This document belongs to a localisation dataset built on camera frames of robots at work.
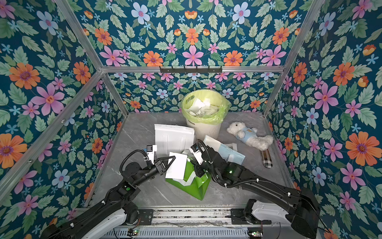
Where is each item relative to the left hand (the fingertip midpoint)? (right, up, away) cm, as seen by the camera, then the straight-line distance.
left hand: (175, 159), depth 70 cm
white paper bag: (-4, +9, +13) cm, 16 cm away
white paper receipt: (0, -5, +2) cm, 6 cm away
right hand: (+9, 0, +4) cm, 9 cm away
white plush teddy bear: (+43, +9, +26) cm, 51 cm away
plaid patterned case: (+53, -4, +21) cm, 57 cm away
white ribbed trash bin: (+13, +14, +16) cm, 25 cm away
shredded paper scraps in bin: (+13, +28, +29) cm, 43 cm away
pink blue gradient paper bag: (+28, +1, +4) cm, 28 cm away
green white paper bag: (+10, -13, +1) cm, 17 cm away
